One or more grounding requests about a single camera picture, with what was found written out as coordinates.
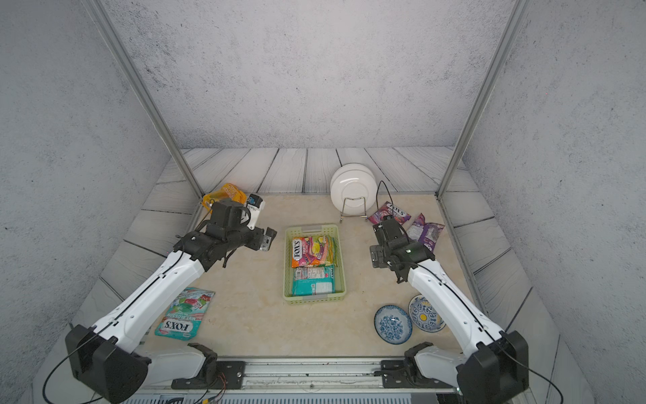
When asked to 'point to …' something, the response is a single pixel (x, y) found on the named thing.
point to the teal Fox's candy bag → (314, 280)
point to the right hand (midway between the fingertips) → (396, 250)
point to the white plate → (354, 188)
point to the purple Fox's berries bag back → (424, 232)
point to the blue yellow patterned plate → (422, 316)
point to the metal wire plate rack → (365, 216)
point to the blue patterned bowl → (393, 324)
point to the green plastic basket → (312, 231)
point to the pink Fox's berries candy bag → (389, 209)
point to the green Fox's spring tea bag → (331, 251)
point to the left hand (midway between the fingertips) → (266, 227)
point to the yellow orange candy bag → (229, 191)
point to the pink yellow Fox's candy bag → (312, 251)
